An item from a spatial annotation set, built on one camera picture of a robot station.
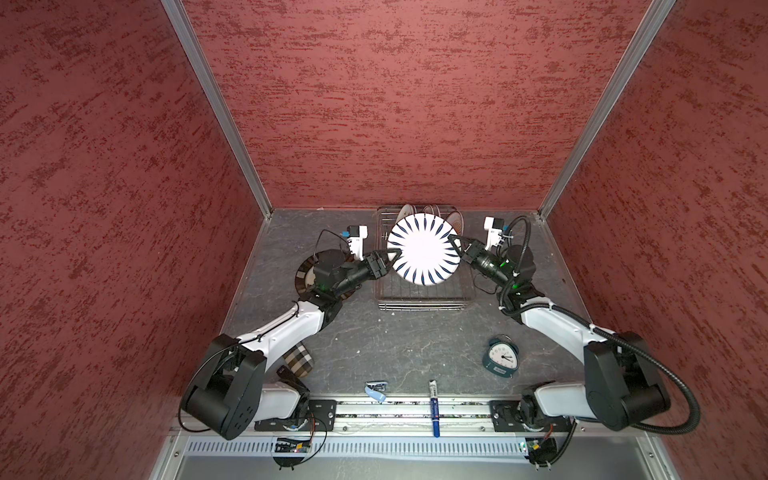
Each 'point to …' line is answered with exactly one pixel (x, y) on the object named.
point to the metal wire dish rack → (394, 294)
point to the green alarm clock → (502, 356)
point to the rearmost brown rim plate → (456, 220)
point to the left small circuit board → (289, 452)
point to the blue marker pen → (434, 408)
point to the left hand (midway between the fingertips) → (398, 258)
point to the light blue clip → (375, 389)
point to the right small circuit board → (541, 451)
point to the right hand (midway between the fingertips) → (444, 241)
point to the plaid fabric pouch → (299, 360)
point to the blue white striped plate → (428, 257)
